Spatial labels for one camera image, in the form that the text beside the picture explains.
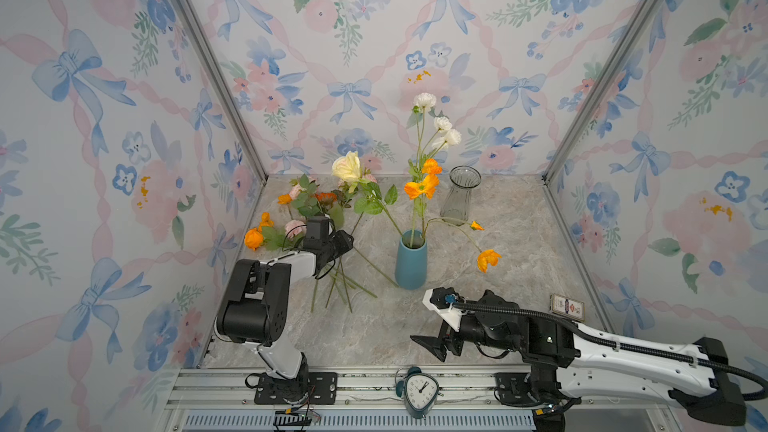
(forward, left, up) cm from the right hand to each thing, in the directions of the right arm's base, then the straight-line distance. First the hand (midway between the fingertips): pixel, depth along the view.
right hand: (419, 315), depth 66 cm
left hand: (+30, +20, -14) cm, 39 cm away
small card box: (+10, -44, -19) cm, 49 cm away
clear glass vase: (+47, -17, -18) cm, 53 cm away
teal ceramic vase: (+17, +1, -6) cm, 18 cm away
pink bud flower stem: (+48, +41, -12) cm, 65 cm away
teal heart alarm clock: (-12, -1, -16) cm, 20 cm away
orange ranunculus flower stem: (+32, +48, -15) cm, 60 cm away
